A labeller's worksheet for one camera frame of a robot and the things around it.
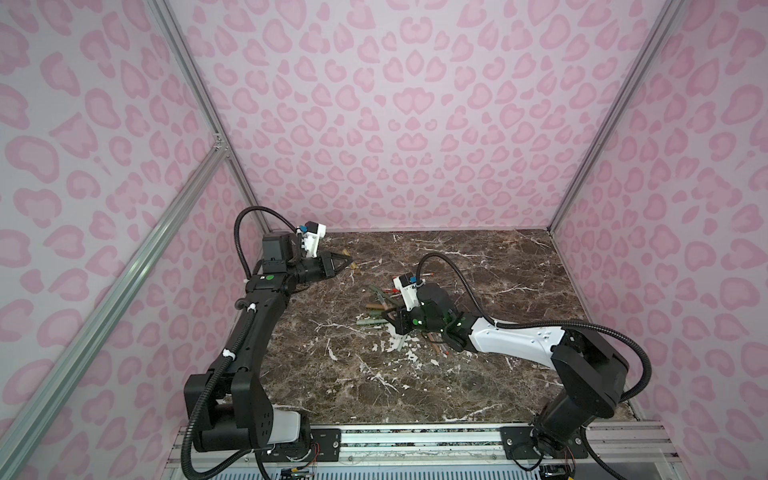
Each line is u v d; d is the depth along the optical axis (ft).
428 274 3.50
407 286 2.43
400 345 2.95
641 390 1.47
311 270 2.26
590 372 1.46
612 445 2.42
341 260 2.53
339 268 2.41
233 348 1.46
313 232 2.36
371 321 3.12
